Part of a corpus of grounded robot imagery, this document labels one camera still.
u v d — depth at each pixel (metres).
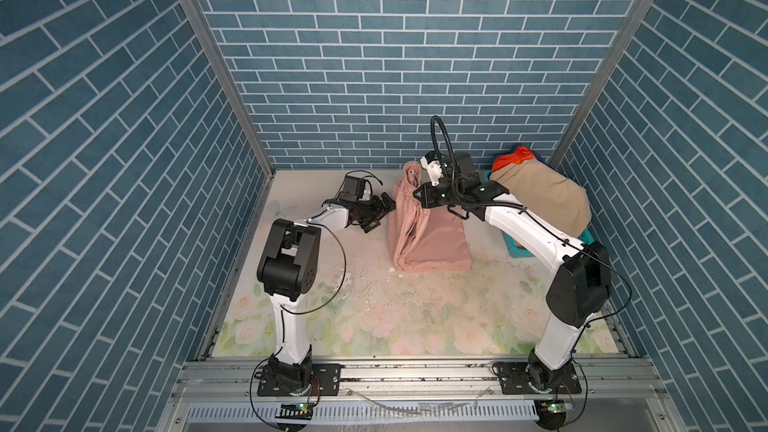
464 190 0.65
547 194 0.96
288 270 0.55
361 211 0.85
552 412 0.71
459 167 0.64
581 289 0.46
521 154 1.05
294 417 0.72
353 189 0.81
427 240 1.00
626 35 0.83
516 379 0.73
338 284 0.91
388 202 0.91
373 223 0.94
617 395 0.74
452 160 0.64
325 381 0.73
